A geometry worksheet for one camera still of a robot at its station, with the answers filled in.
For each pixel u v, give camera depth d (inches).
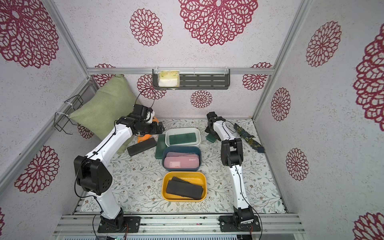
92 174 18.3
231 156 27.0
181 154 37.3
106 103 33.4
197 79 37.0
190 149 38.6
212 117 35.2
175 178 34.6
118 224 25.7
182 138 42.2
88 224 29.9
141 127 28.1
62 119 28.8
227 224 28.7
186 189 32.2
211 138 40.1
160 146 40.6
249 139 41.9
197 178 35.1
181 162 35.4
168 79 35.4
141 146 40.3
